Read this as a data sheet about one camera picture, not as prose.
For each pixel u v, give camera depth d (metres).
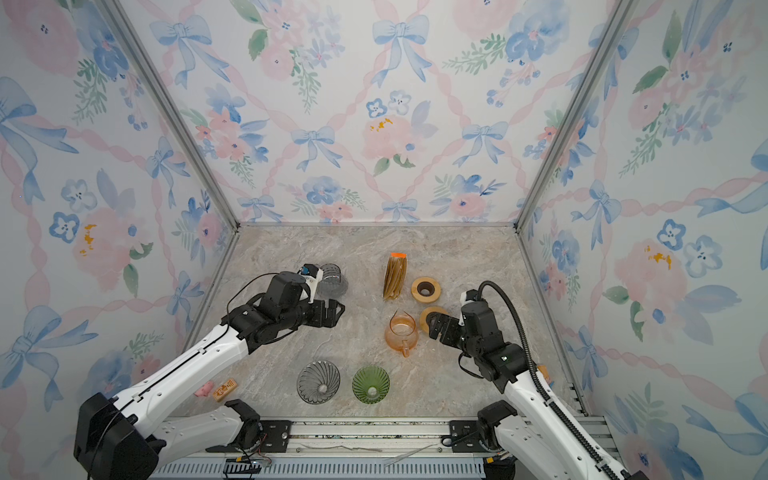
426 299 0.98
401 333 0.92
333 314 0.70
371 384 0.82
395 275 0.97
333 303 0.72
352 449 0.73
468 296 0.73
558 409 0.46
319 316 0.69
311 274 0.70
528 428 0.60
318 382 0.80
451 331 0.69
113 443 0.38
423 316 0.93
